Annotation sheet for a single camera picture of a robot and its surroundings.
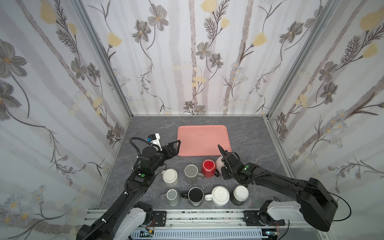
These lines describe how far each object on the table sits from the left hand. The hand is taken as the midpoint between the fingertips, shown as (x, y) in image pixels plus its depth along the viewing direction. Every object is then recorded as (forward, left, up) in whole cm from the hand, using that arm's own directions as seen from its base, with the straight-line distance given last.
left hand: (174, 140), depth 76 cm
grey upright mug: (-13, -9, -13) cm, 21 cm away
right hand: (-8, -27, -17) cm, 32 cm away
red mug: (-8, -19, -16) cm, 26 cm away
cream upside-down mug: (-13, +2, -17) cm, 21 cm away
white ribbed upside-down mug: (-24, -23, -15) cm, 37 cm away
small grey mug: (-24, +1, -14) cm, 28 cm away
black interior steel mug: (-24, -11, -15) cm, 30 cm away
